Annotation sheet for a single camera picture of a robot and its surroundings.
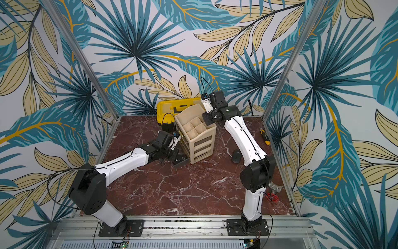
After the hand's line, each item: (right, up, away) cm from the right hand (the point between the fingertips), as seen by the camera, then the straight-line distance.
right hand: (208, 115), depth 84 cm
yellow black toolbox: (-27, +5, +17) cm, 32 cm away
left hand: (-19, -22, +4) cm, 29 cm away
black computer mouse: (+18, -24, +12) cm, 32 cm away
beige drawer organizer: (-6, -13, -7) cm, 16 cm away
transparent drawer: (-16, -26, +7) cm, 31 cm away
